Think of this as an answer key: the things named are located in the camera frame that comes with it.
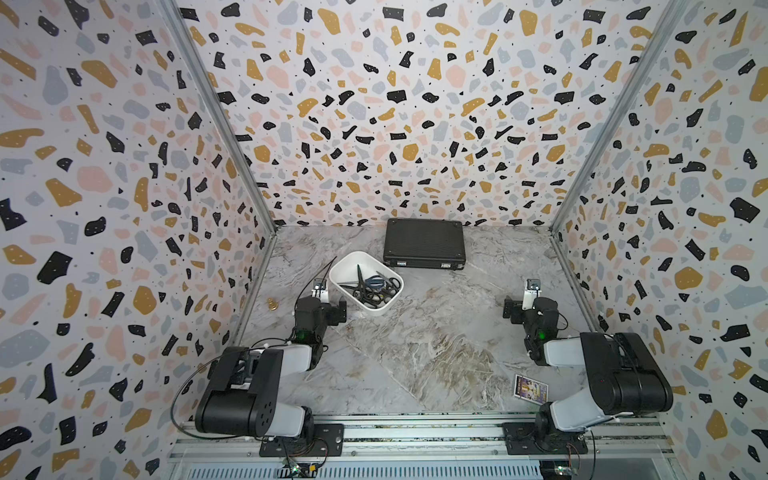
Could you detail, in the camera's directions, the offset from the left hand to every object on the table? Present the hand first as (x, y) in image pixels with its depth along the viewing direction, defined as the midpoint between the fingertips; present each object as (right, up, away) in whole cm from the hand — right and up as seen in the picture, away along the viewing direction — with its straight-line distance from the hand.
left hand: (328, 296), depth 92 cm
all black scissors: (+9, 0, +8) cm, 12 cm away
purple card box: (+58, -24, -11) cm, 64 cm away
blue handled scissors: (+13, +3, +12) cm, 18 cm away
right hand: (+62, 0, +2) cm, 62 cm away
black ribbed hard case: (+31, +17, +20) cm, 41 cm away
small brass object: (-19, -4, +5) cm, 20 cm away
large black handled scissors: (+19, +1, +10) cm, 22 cm away
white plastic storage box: (+2, +4, +13) cm, 14 cm away
